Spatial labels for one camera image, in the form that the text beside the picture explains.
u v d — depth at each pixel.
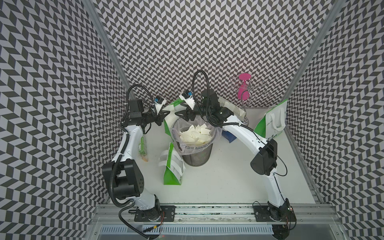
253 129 0.95
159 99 0.69
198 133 0.84
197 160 0.83
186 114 0.68
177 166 0.69
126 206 0.56
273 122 0.86
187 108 0.69
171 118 0.82
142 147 0.89
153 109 0.69
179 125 0.79
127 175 0.44
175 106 0.80
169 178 0.80
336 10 0.68
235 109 0.84
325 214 0.76
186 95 0.64
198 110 0.67
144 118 0.70
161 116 0.72
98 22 0.76
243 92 0.91
